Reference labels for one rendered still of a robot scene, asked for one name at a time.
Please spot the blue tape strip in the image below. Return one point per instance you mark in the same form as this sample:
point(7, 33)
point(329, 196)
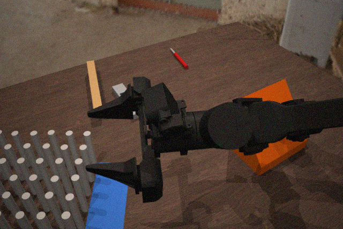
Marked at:
point(107, 206)

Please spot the tan rectangular bar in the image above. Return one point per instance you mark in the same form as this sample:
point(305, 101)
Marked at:
point(96, 99)

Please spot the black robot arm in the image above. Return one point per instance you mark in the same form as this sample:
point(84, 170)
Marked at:
point(247, 124)

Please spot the red-handled screwdriver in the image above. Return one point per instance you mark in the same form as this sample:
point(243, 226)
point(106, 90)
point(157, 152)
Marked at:
point(179, 59)

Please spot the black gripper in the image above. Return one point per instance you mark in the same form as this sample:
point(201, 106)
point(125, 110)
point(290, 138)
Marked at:
point(147, 176)

